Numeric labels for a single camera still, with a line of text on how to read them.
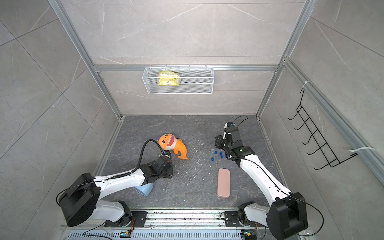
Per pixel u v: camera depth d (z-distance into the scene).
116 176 0.51
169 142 0.94
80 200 0.42
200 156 0.96
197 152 0.98
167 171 0.78
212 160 0.95
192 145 1.01
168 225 0.73
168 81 0.86
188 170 0.90
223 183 0.84
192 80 1.01
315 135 0.68
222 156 0.97
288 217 0.39
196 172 0.89
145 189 0.77
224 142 0.71
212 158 0.96
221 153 0.98
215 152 0.98
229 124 0.73
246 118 1.18
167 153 0.78
